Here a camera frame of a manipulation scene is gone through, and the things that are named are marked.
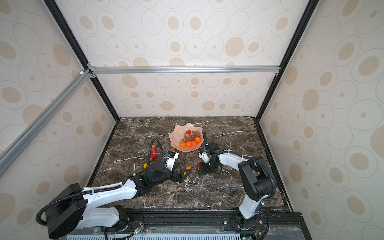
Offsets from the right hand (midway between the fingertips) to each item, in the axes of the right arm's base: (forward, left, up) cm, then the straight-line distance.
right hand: (203, 171), depth 91 cm
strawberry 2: (+14, +19, +3) cm, 23 cm away
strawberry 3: (+4, +3, 0) cm, 5 cm away
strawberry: (+10, +32, +2) cm, 34 cm away
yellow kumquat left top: (+4, +36, +2) cm, 36 cm away
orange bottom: (+18, +13, +3) cm, 23 cm away
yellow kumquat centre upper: (+2, +9, +1) cm, 9 cm away
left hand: (-5, +8, +15) cm, 17 cm away
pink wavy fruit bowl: (+28, +18, +4) cm, 33 cm away
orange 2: (+20, +3, +6) cm, 21 cm away
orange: (+19, +5, +4) cm, 20 cm away
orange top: (+18, +9, +3) cm, 21 cm away
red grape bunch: (+26, +5, +4) cm, 27 cm away
